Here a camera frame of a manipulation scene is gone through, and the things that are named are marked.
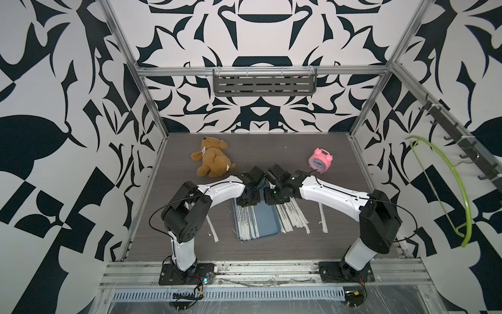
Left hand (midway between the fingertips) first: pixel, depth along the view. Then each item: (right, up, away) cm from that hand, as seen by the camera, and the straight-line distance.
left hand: (253, 198), depth 92 cm
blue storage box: (+6, -7, -5) cm, 11 cm away
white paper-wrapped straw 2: (-4, -9, -6) cm, 12 cm away
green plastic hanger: (+62, +2, -35) cm, 71 cm away
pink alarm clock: (+33, +17, +5) cm, 37 cm away
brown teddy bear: (-18, +17, +2) cm, 25 cm away
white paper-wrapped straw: (-6, -8, -5) cm, 11 cm away
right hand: (+5, +2, -7) cm, 9 cm away
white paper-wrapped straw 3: (+31, -9, -5) cm, 32 cm away
